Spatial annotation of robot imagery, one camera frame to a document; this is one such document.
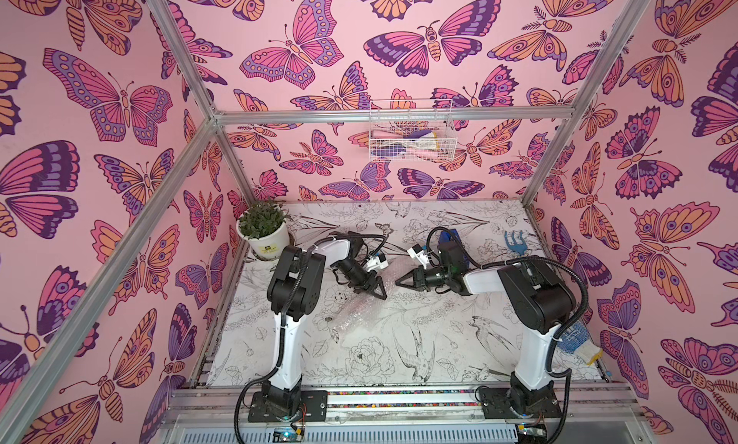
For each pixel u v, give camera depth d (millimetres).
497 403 730
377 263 920
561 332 538
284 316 578
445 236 1030
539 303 517
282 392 634
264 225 920
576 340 835
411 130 948
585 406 735
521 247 1061
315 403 735
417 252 898
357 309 843
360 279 862
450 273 797
